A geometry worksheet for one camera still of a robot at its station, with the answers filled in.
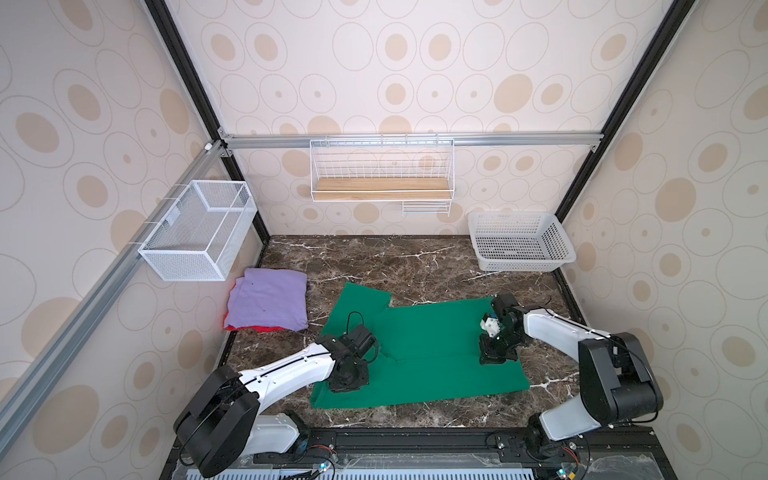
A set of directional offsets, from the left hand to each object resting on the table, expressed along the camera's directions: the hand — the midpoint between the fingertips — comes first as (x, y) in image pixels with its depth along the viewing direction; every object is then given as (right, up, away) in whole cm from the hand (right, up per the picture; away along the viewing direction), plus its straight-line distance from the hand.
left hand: (367, 383), depth 82 cm
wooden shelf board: (+4, +58, +15) cm, 60 cm away
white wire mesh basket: (-63, +44, +27) cm, 82 cm away
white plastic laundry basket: (+54, +41, +27) cm, 74 cm away
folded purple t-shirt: (-33, +22, +15) cm, 42 cm away
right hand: (+33, +4, +6) cm, 34 cm away
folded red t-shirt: (-37, +13, +11) cm, 41 cm away
